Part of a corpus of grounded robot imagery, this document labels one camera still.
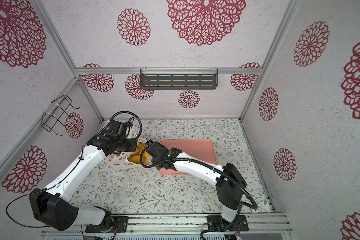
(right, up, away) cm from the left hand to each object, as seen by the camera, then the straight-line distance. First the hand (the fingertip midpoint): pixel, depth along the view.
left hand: (135, 148), depth 80 cm
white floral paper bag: (-7, -5, -2) cm, 9 cm away
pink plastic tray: (+40, -3, +23) cm, 47 cm away
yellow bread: (-3, -7, +8) cm, 11 cm away
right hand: (+12, -4, +1) cm, 13 cm away
